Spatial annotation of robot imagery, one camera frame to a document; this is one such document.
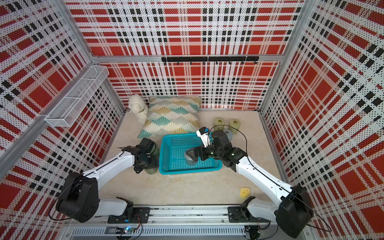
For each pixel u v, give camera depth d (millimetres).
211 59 887
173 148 985
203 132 672
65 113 691
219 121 1024
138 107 989
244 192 797
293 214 387
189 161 863
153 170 855
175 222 734
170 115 958
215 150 637
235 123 1012
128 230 691
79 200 415
